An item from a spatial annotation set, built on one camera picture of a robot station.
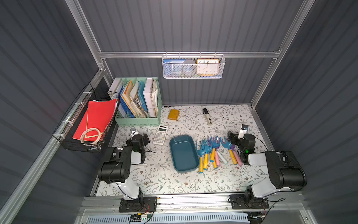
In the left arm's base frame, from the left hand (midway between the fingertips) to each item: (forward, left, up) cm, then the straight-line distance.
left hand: (135, 136), depth 95 cm
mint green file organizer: (+13, -10, 0) cm, 17 cm away
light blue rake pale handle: (-14, -58, -4) cm, 60 cm away
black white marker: (+18, -52, -1) cm, 55 cm away
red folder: (-3, +12, +26) cm, 29 cm away
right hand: (0, -71, +4) cm, 72 cm away
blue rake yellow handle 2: (-7, -63, -2) cm, 64 cm away
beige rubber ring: (-12, +15, +24) cm, 31 cm away
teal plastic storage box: (-11, -33, -4) cm, 35 cm away
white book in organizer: (+20, -8, +18) cm, 28 cm away
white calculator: (+4, -16, -5) cm, 18 cm away
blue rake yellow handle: (-7, -50, -3) cm, 50 cm away
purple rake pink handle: (-13, -55, -3) cm, 56 cm away
